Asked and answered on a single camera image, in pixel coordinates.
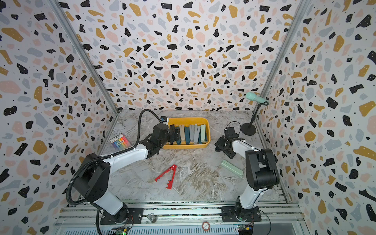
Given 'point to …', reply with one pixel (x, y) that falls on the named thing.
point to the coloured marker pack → (120, 142)
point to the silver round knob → (151, 217)
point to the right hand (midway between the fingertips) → (224, 147)
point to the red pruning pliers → (174, 167)
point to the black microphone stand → (249, 129)
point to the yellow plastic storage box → (185, 121)
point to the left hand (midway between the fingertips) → (176, 129)
